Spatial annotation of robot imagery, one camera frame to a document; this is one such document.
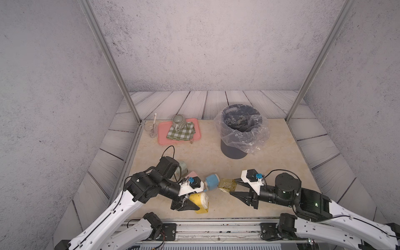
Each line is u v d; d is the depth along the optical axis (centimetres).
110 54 86
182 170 55
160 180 50
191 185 52
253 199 51
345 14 72
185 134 112
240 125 97
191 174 86
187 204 53
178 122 112
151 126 110
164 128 116
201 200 56
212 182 81
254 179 49
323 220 44
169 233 73
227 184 61
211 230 74
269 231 73
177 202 55
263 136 79
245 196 52
